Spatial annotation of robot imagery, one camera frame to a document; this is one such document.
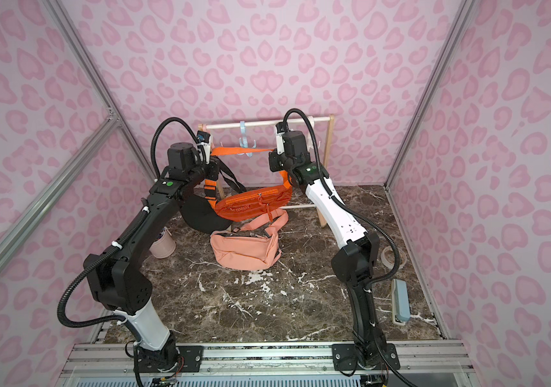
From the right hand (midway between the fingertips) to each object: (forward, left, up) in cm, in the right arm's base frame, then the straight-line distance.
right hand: (276, 150), depth 84 cm
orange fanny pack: (-7, +11, -22) cm, 25 cm away
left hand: (-3, +20, +1) cm, 21 cm away
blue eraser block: (-42, -41, -30) cm, 66 cm away
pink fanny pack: (-20, +10, -31) cm, 38 cm away
